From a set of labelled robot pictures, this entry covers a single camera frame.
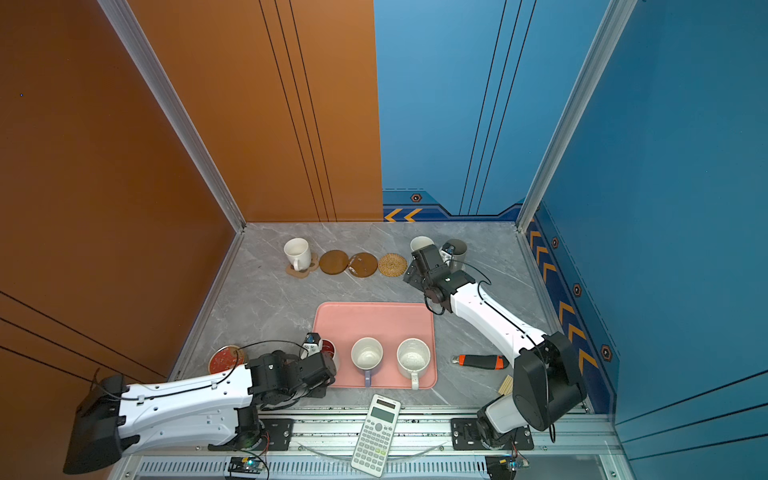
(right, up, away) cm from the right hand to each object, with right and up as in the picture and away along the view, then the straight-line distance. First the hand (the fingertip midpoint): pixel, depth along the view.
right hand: (417, 277), depth 87 cm
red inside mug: (-25, -18, -8) cm, 31 cm away
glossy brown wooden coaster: (-18, +3, +20) cm, 27 cm away
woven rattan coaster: (-7, +3, +20) cm, 21 cm away
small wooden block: (+23, -29, -7) cm, 38 cm away
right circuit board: (+19, -43, -17) cm, 50 cm away
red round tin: (-54, -22, -4) cm, 59 cm away
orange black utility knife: (+22, -23, -4) cm, 32 cm away
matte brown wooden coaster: (-29, +4, +22) cm, 37 cm away
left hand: (-24, -27, -8) cm, 37 cm away
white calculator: (-11, -37, -14) cm, 41 cm away
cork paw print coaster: (-35, +3, +19) cm, 40 cm away
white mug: (-39, +7, +13) cm, 42 cm away
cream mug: (-1, -23, -4) cm, 23 cm away
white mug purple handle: (-14, -22, -2) cm, 26 cm away
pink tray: (-8, -15, +6) cm, 18 cm away
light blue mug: (+2, +11, +15) cm, 19 cm away
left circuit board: (-42, -43, -16) cm, 62 cm away
